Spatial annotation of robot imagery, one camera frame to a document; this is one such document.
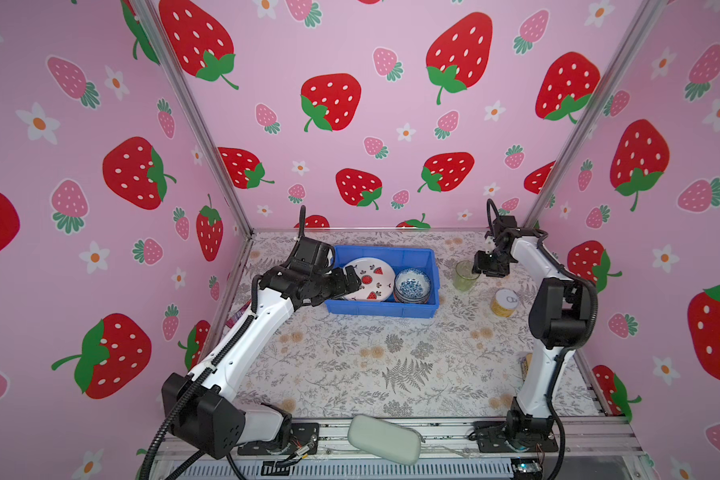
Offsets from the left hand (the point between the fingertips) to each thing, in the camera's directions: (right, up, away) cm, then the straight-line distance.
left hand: (350, 284), depth 78 cm
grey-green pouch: (+12, -38, -6) cm, 40 cm away
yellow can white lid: (+49, -7, +17) cm, 52 cm away
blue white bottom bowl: (+19, -2, +17) cm, 26 cm away
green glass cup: (+39, -1, +27) cm, 47 cm away
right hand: (+43, +3, +20) cm, 47 cm away
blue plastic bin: (+16, +7, +29) cm, 33 cm away
